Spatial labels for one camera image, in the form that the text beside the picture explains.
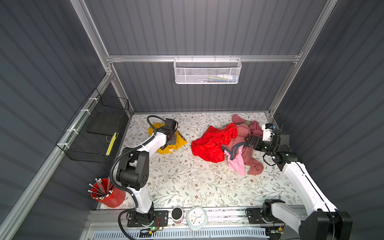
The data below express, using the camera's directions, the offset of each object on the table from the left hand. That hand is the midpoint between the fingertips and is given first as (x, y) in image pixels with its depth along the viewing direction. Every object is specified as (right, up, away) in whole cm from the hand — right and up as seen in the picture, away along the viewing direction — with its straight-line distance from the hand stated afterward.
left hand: (168, 139), depth 96 cm
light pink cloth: (+42, -14, -7) cm, 45 cm away
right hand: (+50, +1, -14) cm, 52 cm away
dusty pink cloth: (+53, -14, -6) cm, 55 cm away
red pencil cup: (-28, -24, -23) cm, 43 cm away
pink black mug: (+9, -34, -25) cm, 43 cm away
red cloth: (+26, -4, -4) cm, 27 cm away
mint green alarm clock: (+18, -36, -24) cm, 47 cm away
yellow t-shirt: (0, -6, -2) cm, 6 cm away
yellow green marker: (-22, 0, -26) cm, 34 cm away
